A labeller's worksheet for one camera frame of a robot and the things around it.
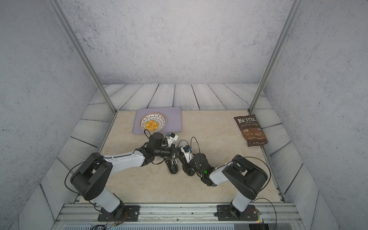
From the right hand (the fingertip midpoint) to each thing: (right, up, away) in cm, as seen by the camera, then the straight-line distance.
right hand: (179, 157), depth 86 cm
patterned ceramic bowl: (-20, +25, +29) cm, 43 cm away
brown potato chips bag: (+52, +15, +20) cm, 57 cm away
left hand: (+5, +3, -7) cm, 9 cm away
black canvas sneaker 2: (+6, -5, -7) cm, 10 cm away
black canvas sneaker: (-5, -6, +1) cm, 7 cm away
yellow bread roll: (-22, +19, +22) cm, 36 cm away
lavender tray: (-7, +26, +32) cm, 42 cm away
